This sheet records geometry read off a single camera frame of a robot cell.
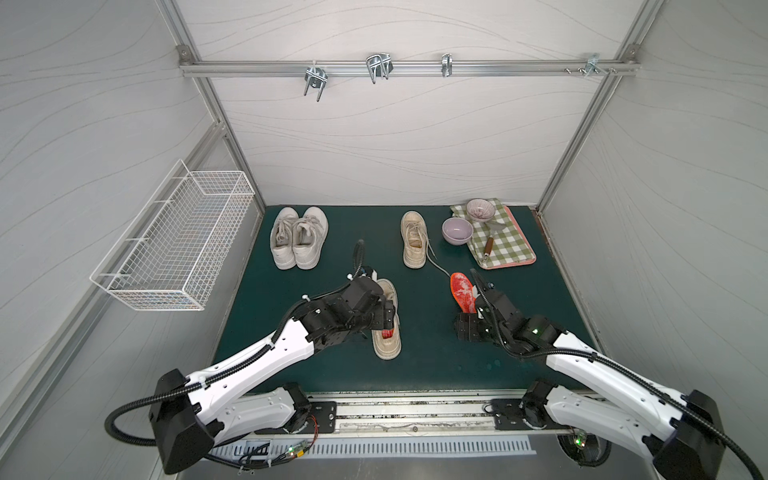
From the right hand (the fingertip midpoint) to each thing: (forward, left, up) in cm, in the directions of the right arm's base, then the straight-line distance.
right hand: (465, 321), depth 80 cm
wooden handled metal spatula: (+41, -17, -8) cm, 45 cm away
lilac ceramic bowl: (+39, -2, -7) cm, 40 cm away
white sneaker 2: (+29, +50, 0) cm, 58 cm away
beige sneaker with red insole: (+33, +14, -5) cm, 36 cm away
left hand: (-1, +22, +7) cm, 23 cm away
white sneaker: (+28, +60, -1) cm, 66 cm away
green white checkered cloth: (+34, -21, -9) cm, 40 cm away
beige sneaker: (-7, +21, -4) cm, 22 cm away
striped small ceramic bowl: (+51, -13, -7) cm, 53 cm away
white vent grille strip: (-28, +20, -9) cm, 36 cm away
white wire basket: (+5, +71, +23) cm, 75 cm away
